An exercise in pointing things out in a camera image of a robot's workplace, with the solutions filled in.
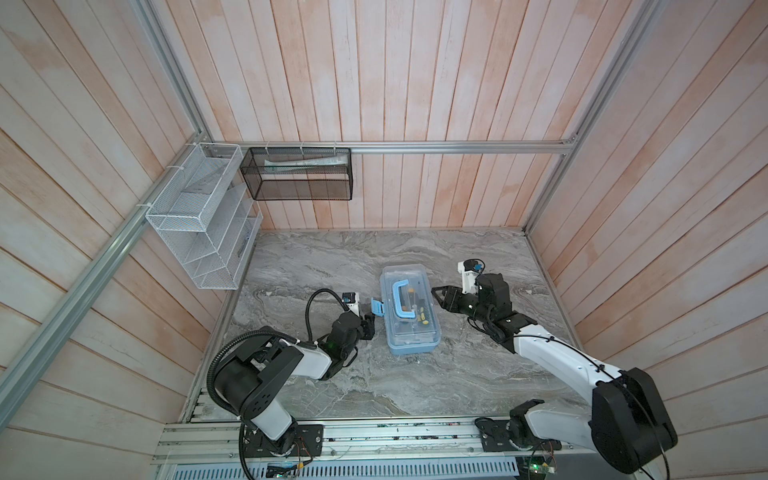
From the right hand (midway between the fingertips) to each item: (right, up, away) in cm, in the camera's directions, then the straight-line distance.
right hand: (436, 290), depth 85 cm
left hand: (-20, -9, +7) cm, 23 cm away
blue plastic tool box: (-8, -4, +3) cm, 9 cm away
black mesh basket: (-45, +39, +19) cm, 63 cm away
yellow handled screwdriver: (-6, -3, +7) cm, 10 cm away
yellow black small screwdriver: (-3, -10, +1) cm, 10 cm away
